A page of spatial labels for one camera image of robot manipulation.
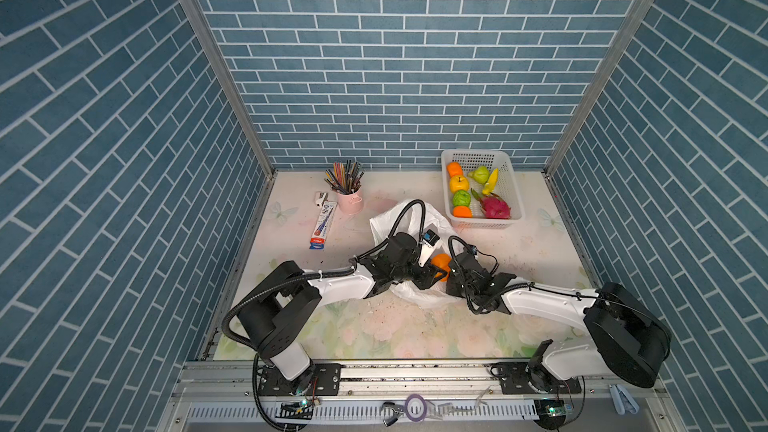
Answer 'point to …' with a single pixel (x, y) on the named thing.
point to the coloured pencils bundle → (344, 178)
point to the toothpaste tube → (322, 227)
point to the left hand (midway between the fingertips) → (442, 271)
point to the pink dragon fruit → (493, 206)
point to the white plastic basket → (507, 187)
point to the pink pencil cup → (350, 203)
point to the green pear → (481, 175)
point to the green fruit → (461, 198)
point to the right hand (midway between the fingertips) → (445, 279)
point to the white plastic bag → (412, 216)
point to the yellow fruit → (459, 183)
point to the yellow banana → (491, 183)
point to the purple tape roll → (420, 397)
